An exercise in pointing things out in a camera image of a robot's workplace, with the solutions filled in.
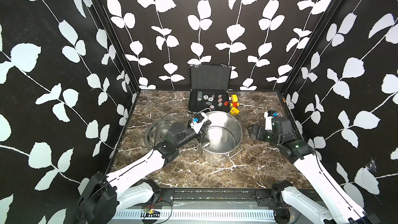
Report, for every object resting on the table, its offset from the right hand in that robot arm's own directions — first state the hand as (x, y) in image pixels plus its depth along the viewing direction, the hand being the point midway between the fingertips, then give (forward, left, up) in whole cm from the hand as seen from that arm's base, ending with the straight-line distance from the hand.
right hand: (253, 125), depth 77 cm
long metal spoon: (-3, +25, -14) cm, 29 cm away
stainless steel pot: (+4, +12, -17) cm, 21 cm away
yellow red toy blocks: (+29, +4, -19) cm, 35 cm away
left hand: (-1, +22, +6) cm, 23 cm away
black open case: (+41, +22, -14) cm, 49 cm away
